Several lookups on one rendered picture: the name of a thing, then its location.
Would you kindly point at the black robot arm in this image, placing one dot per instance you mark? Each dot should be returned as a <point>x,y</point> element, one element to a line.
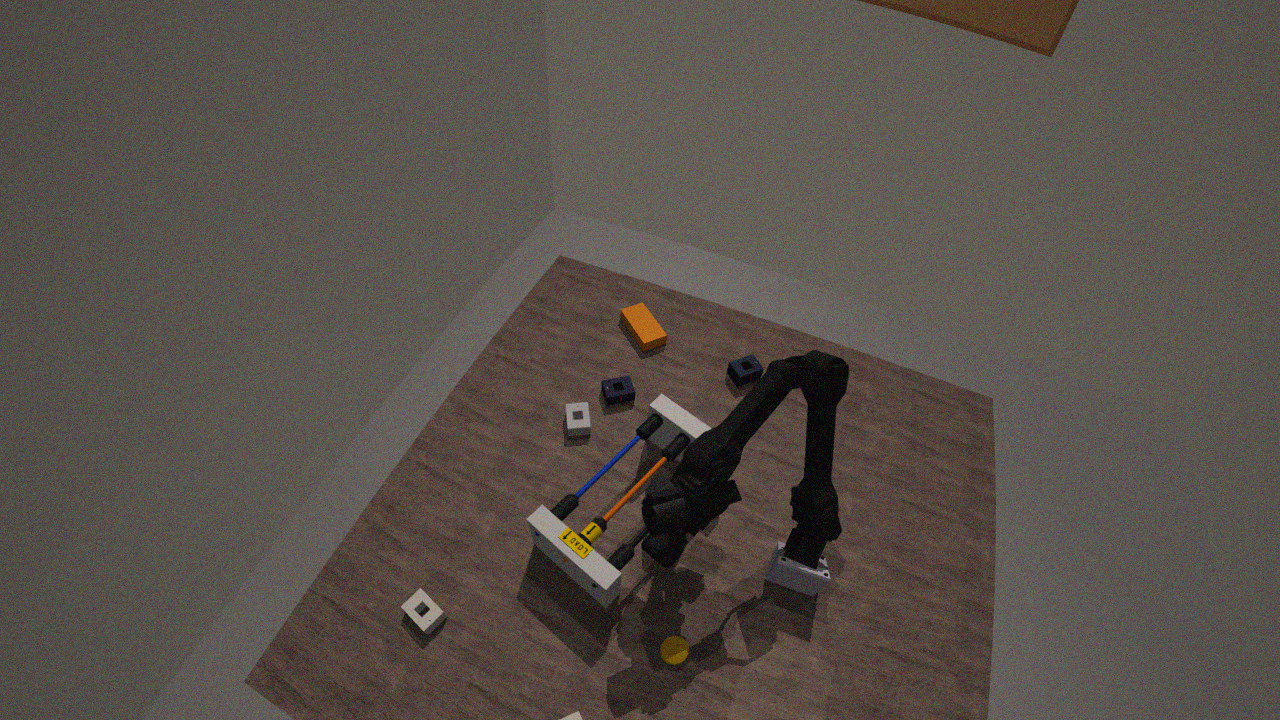
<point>673,503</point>

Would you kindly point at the orange rectangular block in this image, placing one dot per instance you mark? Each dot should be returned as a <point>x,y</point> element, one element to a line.
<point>643,326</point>

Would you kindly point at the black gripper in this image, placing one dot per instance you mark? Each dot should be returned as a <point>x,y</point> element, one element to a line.
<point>667,547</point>

